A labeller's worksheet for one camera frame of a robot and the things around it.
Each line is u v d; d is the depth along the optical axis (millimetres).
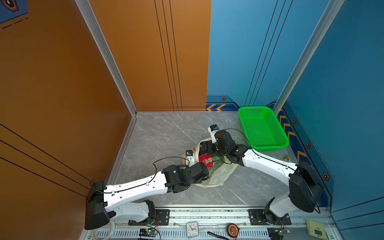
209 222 732
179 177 512
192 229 690
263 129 1087
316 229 688
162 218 731
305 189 417
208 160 843
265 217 655
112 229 697
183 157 632
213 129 730
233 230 674
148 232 703
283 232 695
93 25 753
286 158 936
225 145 621
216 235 693
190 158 659
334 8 697
